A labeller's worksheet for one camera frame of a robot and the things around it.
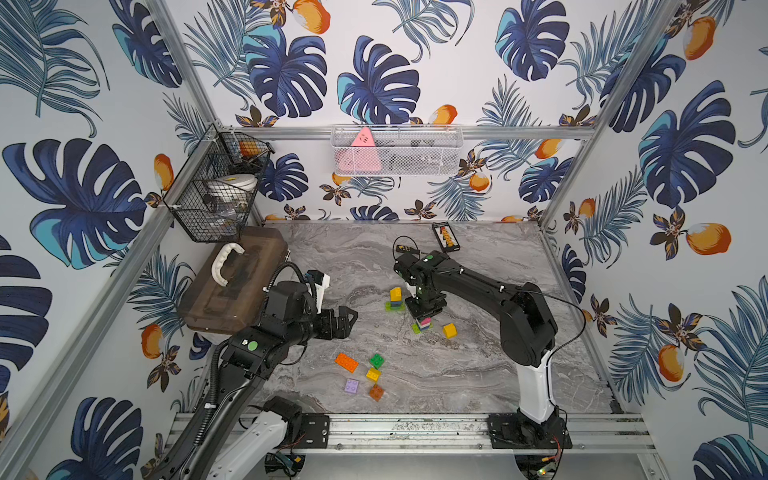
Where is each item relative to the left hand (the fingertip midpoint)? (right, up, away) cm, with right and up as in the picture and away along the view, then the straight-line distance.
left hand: (342, 309), depth 70 cm
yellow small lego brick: (+13, +1, +20) cm, 24 cm away
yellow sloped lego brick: (+7, -20, +12) cm, 24 cm away
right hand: (+22, -6, +20) cm, 30 cm away
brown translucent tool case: (-34, +4, +15) cm, 37 cm away
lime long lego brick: (+20, -10, +22) cm, 31 cm away
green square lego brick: (+8, -17, +15) cm, 24 cm away
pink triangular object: (+3, +43, +20) cm, 47 cm away
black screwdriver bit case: (+33, +20, +44) cm, 59 cm away
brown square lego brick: (+8, -24, +10) cm, 27 cm away
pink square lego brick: (+22, -7, +19) cm, 30 cm away
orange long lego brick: (-1, -18, +15) cm, 24 cm away
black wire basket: (-41, +23, +9) cm, 48 cm away
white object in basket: (-31, +31, +10) cm, 45 cm away
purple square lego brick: (+1, -22, +10) cm, 24 cm away
